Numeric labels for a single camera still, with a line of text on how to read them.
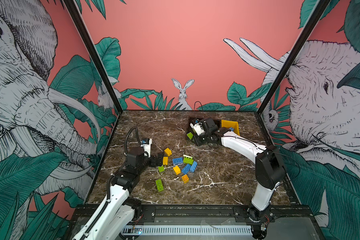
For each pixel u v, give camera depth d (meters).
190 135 0.91
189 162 0.92
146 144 0.67
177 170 0.88
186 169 0.89
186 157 0.93
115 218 0.56
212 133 0.68
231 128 1.06
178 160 0.92
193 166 0.88
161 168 0.88
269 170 0.48
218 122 1.05
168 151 0.95
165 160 0.90
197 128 0.82
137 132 1.07
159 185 0.82
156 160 0.69
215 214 0.76
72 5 0.71
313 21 0.74
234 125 1.05
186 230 0.70
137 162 0.58
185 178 0.83
